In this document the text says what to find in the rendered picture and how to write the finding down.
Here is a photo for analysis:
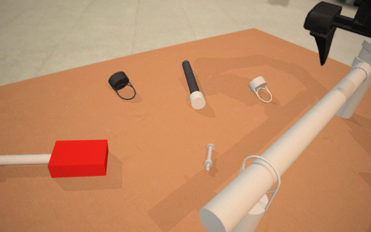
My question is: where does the grey carriage bolt with nut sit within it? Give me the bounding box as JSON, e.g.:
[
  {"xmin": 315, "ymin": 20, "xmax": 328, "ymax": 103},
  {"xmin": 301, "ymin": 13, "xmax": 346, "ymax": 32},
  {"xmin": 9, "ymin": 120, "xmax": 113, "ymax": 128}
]
[{"xmin": 205, "ymin": 144, "xmax": 214, "ymax": 171}]

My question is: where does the beige open-topped cup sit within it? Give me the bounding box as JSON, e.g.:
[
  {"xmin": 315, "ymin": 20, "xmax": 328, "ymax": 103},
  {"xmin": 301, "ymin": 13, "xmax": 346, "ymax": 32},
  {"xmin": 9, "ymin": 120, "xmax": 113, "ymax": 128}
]
[{"xmin": 347, "ymin": 55, "xmax": 371, "ymax": 83}]

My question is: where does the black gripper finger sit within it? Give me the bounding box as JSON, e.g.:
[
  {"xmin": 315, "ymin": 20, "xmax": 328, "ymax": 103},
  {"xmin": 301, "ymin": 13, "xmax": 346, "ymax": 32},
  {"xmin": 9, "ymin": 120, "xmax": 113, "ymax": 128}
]
[{"xmin": 309, "ymin": 26, "xmax": 336, "ymax": 66}]

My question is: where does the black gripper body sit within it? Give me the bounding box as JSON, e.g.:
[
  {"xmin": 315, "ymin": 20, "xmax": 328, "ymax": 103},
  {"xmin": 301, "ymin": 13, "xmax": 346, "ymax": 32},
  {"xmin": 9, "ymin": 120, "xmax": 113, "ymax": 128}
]
[{"xmin": 303, "ymin": 0, "xmax": 371, "ymax": 38}]

